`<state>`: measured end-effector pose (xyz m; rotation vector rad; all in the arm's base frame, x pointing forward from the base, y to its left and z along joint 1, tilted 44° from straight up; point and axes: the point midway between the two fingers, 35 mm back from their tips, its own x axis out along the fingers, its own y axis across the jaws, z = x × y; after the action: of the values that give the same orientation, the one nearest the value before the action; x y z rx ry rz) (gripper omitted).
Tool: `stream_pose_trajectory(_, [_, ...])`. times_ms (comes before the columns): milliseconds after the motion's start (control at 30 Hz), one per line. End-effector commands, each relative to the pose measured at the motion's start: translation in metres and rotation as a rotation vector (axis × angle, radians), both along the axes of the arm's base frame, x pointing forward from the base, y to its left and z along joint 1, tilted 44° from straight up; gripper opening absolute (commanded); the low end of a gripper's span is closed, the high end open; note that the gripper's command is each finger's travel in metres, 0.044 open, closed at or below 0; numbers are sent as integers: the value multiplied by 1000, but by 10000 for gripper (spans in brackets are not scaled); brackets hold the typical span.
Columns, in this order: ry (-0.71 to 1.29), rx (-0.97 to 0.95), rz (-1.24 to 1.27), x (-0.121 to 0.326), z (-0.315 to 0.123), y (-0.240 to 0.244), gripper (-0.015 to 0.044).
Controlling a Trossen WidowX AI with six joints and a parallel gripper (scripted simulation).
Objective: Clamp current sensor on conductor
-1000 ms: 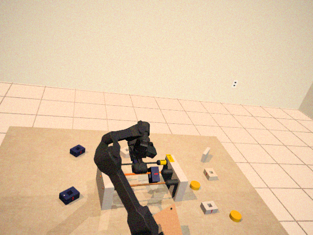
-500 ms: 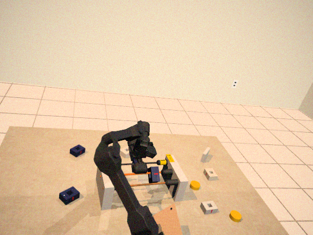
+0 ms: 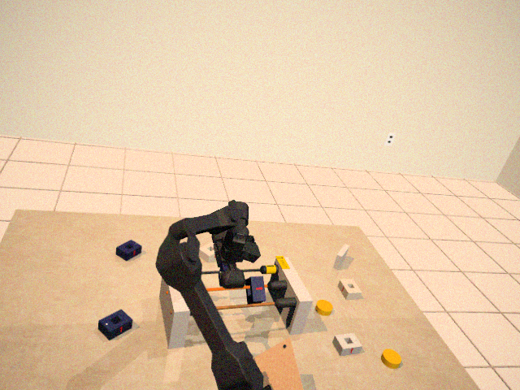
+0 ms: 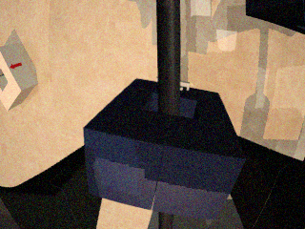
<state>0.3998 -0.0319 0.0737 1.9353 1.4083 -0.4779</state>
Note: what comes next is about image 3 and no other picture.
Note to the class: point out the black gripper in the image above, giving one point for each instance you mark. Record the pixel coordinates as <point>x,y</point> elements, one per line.
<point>230,279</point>

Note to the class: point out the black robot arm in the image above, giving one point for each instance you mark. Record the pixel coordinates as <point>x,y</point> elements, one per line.
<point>180,267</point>

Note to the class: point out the short orange and brown cylinder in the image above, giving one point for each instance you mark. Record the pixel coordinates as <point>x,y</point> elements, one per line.
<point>391,359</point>
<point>324,307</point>

